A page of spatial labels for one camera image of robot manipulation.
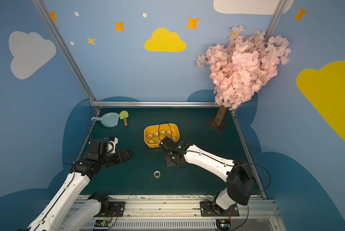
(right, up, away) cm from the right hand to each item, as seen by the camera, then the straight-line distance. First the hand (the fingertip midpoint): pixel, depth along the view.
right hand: (172, 159), depth 82 cm
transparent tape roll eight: (-10, -10, +4) cm, 15 cm away
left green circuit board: (-36, -30, -10) cm, 48 cm away
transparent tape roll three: (-8, +15, +23) cm, 29 cm away
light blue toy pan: (-51, +24, +32) cm, 65 cm away
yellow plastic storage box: (0, +18, +23) cm, 29 cm away
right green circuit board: (+26, -31, -9) cm, 42 cm away
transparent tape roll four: (-3, +15, +20) cm, 25 cm away
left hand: (-25, +5, -3) cm, 26 cm away
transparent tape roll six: (-11, +8, +19) cm, 23 cm away
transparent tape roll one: (-17, +12, +21) cm, 30 cm away
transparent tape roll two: (-13, +13, +22) cm, 29 cm away
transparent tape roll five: (-15, +8, +18) cm, 25 cm away
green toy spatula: (-41, +28, +37) cm, 62 cm away
